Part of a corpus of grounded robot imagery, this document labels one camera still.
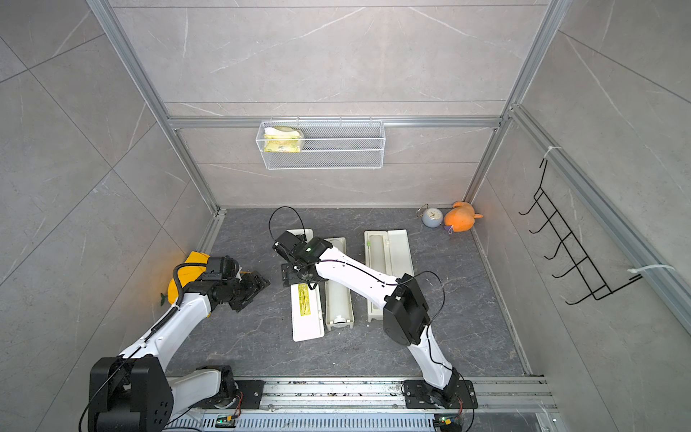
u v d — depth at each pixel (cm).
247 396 73
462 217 108
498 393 75
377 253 96
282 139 88
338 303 86
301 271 58
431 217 112
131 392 44
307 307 78
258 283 78
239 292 73
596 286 60
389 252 95
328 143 101
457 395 65
